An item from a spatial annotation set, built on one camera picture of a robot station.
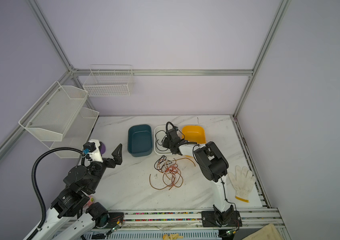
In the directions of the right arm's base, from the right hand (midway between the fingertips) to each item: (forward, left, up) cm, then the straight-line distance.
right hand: (165, 141), depth 101 cm
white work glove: (-26, -48, -6) cm, 55 cm away
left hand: (-22, +21, +28) cm, 41 cm away
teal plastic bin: (0, +18, -1) cm, 18 cm away
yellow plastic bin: (+9, -21, -3) cm, 23 cm away
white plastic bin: (+8, +4, 0) cm, 9 cm away
